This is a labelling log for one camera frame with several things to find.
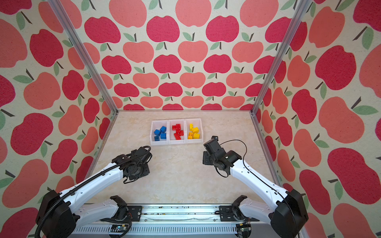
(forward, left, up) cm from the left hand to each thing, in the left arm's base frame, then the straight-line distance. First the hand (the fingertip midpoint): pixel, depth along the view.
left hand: (148, 173), depth 82 cm
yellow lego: (+28, -28, -3) cm, 39 cm away
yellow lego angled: (+35, -25, -3) cm, 43 cm away
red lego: (+28, -14, -4) cm, 32 cm away
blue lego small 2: (+26, 0, -4) cm, 27 cm away
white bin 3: (+39, -29, -1) cm, 49 cm away
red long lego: (+36, -12, -4) cm, 38 cm away
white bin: (+38, +1, -2) cm, 38 cm away
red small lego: (+32, -17, -6) cm, 37 cm away
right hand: (+7, -35, +7) cm, 36 cm away
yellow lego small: (+33, -28, -3) cm, 43 cm away
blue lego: (+31, 0, -3) cm, 32 cm away
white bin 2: (+28, -11, -4) cm, 30 cm away
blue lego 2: (+29, -4, -5) cm, 30 cm away
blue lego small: (+35, -4, -4) cm, 35 cm away
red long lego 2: (+36, -15, -3) cm, 39 cm away
